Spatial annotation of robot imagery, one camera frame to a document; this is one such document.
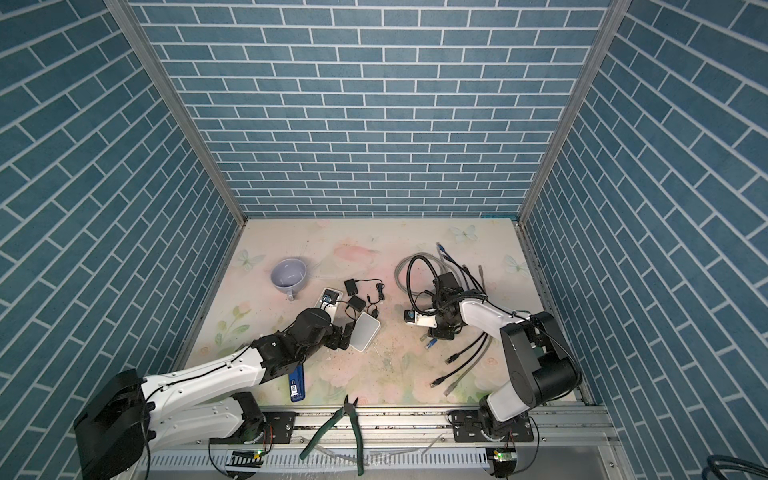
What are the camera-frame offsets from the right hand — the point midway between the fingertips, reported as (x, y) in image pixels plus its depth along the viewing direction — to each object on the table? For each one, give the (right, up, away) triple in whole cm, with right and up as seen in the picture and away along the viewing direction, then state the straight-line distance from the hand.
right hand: (432, 319), depth 93 cm
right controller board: (+16, -30, -19) cm, 39 cm away
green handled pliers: (-24, -19, -16) cm, 34 cm away
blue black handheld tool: (-37, -13, -15) cm, 42 cm away
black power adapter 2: (-24, +5, +2) cm, 25 cm away
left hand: (-26, +2, -9) cm, 28 cm away
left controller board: (-48, -29, -20) cm, 60 cm away
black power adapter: (-27, +9, +7) cm, 29 cm away
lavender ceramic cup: (-48, +13, +7) cm, 50 cm away
